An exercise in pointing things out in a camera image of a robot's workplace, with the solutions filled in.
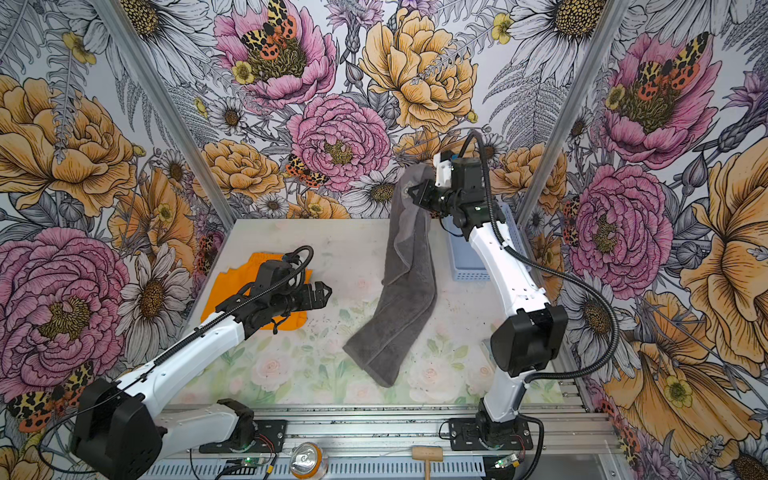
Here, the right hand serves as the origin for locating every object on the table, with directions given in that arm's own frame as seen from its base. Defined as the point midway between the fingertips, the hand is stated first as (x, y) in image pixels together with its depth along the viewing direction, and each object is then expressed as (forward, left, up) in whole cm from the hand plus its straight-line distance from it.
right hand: (408, 198), depth 78 cm
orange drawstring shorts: (-2, +61, -34) cm, 70 cm away
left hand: (-17, +26, -22) cm, 37 cm away
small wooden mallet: (-51, -2, -33) cm, 61 cm away
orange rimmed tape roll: (-53, +23, -24) cm, 62 cm away
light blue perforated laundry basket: (+9, -23, -38) cm, 45 cm away
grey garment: (-14, +2, -34) cm, 36 cm away
